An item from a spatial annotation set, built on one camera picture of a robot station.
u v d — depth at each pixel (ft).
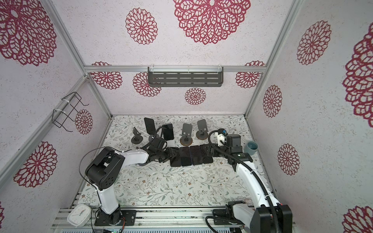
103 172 1.63
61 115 2.44
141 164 3.00
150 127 3.25
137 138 3.38
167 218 2.46
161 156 2.68
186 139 3.41
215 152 2.36
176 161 3.18
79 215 2.39
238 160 1.79
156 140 2.52
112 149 1.79
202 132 3.40
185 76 3.03
